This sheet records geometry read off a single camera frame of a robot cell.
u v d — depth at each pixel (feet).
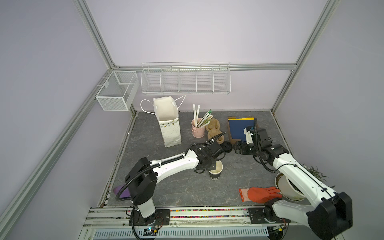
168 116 3.35
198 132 3.28
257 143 2.02
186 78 3.56
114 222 2.42
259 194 2.63
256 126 3.47
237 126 3.59
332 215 1.28
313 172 2.33
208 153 2.07
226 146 3.22
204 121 3.08
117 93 3.12
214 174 2.56
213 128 3.46
